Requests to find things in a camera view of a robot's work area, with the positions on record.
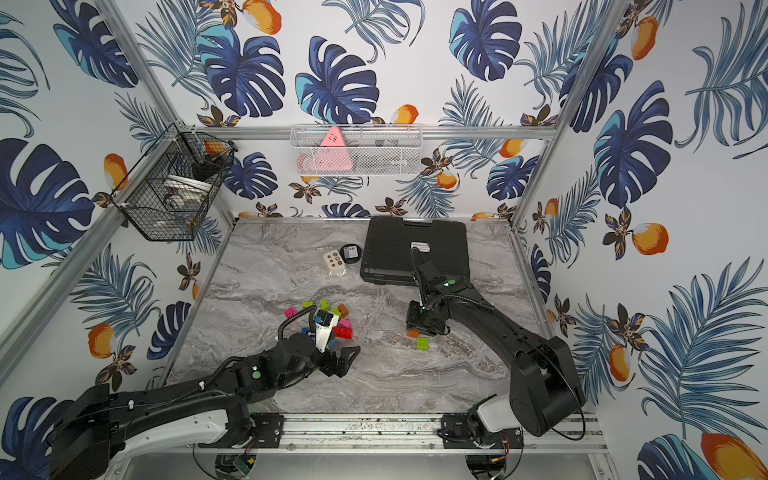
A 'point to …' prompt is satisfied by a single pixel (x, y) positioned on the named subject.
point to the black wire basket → (168, 197)
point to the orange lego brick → (413, 333)
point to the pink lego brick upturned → (290, 312)
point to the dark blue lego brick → (304, 331)
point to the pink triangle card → (331, 155)
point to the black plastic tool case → (388, 242)
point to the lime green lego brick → (423, 344)
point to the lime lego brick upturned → (307, 304)
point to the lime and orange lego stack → (341, 311)
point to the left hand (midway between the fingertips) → (349, 340)
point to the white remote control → (334, 260)
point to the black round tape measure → (351, 253)
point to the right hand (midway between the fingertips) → (411, 326)
